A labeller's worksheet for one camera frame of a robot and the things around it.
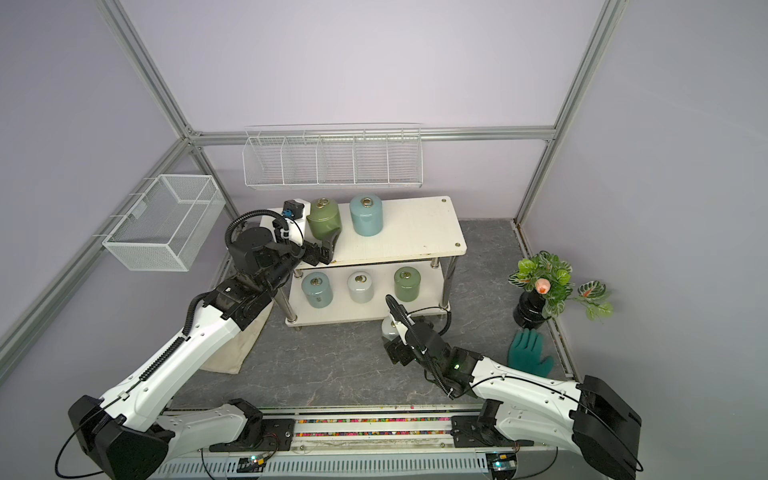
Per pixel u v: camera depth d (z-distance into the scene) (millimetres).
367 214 664
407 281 861
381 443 737
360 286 869
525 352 868
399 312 599
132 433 390
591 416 416
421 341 566
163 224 828
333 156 992
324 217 650
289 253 571
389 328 845
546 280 700
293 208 551
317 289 846
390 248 683
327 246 622
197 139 936
